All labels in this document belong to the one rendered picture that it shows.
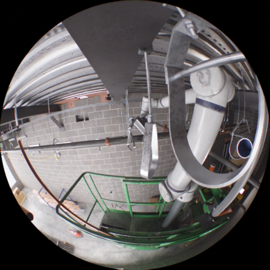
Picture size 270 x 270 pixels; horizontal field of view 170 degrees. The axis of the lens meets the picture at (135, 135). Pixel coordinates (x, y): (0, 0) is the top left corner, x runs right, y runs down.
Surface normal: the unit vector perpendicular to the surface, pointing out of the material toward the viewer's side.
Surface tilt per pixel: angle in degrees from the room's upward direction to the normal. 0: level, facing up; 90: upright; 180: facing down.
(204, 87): 89
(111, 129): 90
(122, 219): 0
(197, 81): 86
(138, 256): 0
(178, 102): 90
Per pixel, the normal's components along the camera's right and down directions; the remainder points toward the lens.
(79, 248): -0.06, -0.95
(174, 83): 0.17, 0.29
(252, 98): -0.98, 0.11
